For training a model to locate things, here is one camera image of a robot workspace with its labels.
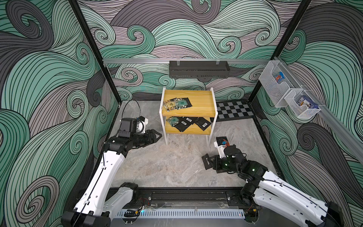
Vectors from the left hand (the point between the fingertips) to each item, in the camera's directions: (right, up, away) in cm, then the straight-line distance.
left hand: (158, 135), depth 72 cm
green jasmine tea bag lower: (+7, +7, +16) cm, 19 cm away
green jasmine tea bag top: (+12, +17, +1) cm, 21 cm away
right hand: (+27, -14, +5) cm, 31 cm away
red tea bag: (+33, -2, -2) cm, 33 cm away
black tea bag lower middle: (+19, +7, +16) cm, 26 cm away
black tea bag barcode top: (+26, -13, +6) cm, 30 cm away
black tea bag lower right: (+26, +5, +14) cm, 30 cm away
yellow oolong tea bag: (+6, +16, +1) cm, 17 cm away
